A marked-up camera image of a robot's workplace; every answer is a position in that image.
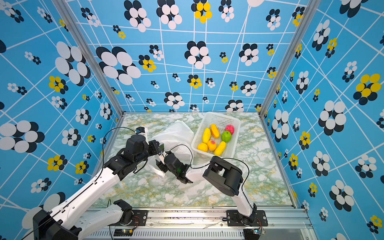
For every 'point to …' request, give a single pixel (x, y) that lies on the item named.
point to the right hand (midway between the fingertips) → (162, 155)
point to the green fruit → (226, 136)
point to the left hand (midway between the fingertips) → (161, 142)
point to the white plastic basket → (221, 121)
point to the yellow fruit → (202, 146)
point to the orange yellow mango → (215, 131)
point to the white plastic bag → (178, 139)
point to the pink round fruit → (230, 128)
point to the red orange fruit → (212, 145)
